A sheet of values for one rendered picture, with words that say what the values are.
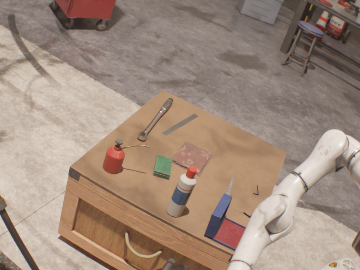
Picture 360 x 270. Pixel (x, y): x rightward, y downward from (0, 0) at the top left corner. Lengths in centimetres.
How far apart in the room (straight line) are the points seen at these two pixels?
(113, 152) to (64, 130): 109
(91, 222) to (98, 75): 186
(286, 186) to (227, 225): 66
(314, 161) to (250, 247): 32
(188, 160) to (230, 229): 44
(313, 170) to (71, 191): 107
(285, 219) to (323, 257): 164
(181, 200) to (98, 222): 42
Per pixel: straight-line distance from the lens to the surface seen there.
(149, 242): 191
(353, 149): 132
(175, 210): 179
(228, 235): 184
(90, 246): 209
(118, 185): 186
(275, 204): 119
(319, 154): 131
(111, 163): 187
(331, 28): 851
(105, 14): 443
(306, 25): 538
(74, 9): 428
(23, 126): 287
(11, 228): 164
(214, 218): 172
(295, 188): 126
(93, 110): 318
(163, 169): 199
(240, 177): 219
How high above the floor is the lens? 164
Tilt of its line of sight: 30 degrees down
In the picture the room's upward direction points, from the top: 21 degrees clockwise
